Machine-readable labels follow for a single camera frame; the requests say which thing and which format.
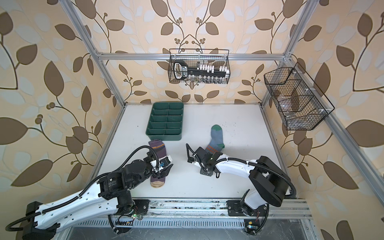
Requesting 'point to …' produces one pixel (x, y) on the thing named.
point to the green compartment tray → (166, 121)
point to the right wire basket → (301, 104)
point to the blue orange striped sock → (216, 143)
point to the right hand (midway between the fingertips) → (208, 163)
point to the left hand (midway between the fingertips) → (167, 155)
